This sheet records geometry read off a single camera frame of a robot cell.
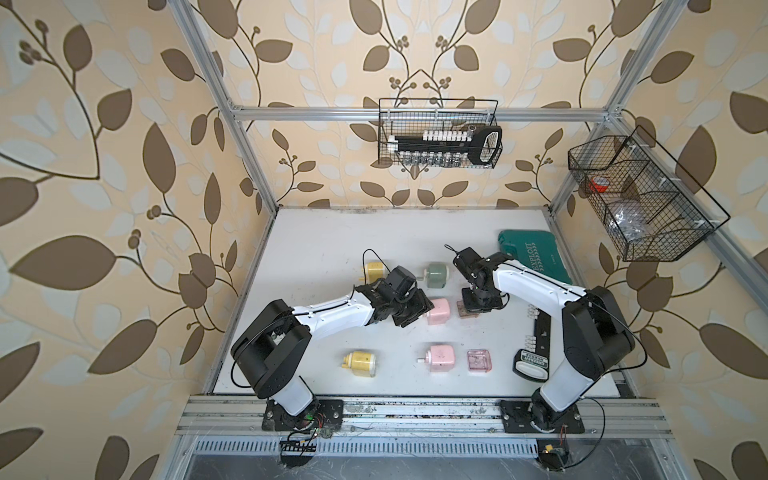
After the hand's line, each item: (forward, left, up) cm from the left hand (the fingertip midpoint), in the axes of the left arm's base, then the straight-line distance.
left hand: (429, 306), depth 83 cm
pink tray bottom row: (-12, -14, -10) cm, 21 cm away
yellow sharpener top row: (+13, +17, -2) cm, 21 cm away
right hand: (+2, -15, -5) cm, 16 cm away
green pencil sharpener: (+12, -3, -3) cm, 13 cm away
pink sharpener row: (0, -4, -5) cm, 6 cm away
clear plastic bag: (+13, -49, +24) cm, 55 cm away
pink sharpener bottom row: (-13, -2, -3) cm, 14 cm away
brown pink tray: (-2, -10, 0) cm, 10 cm away
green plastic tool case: (+24, -40, -4) cm, 47 cm away
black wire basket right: (+13, -54, +24) cm, 60 cm away
